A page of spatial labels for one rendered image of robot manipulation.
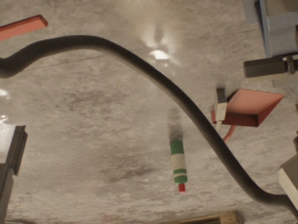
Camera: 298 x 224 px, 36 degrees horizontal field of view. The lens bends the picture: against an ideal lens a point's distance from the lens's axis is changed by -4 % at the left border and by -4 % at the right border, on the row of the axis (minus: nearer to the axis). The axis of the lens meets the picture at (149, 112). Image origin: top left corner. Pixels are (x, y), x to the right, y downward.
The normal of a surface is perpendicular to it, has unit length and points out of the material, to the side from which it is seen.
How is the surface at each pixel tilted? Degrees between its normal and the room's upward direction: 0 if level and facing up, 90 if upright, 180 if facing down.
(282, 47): 0
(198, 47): 0
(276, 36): 0
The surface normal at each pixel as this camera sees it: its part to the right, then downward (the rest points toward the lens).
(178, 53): 0.10, 0.91
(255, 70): -0.22, 0.15
